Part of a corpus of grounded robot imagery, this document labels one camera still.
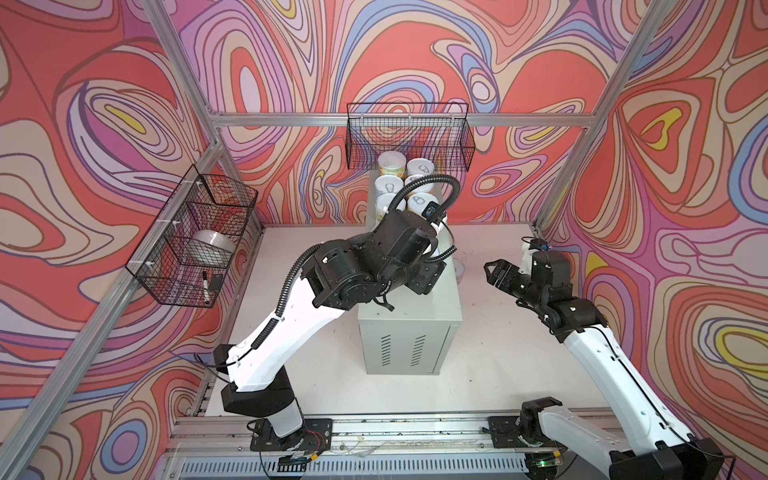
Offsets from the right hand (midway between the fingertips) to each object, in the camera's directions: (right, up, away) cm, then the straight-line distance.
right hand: (496, 276), depth 77 cm
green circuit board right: (+10, -44, -7) cm, 46 cm away
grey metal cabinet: (-23, -12, -15) cm, 29 cm away
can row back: (-4, +1, +22) cm, 23 cm away
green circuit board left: (-53, -45, -5) cm, 70 cm away
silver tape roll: (-71, +8, -7) cm, 71 cm away
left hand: (-20, +6, -20) cm, 29 cm away
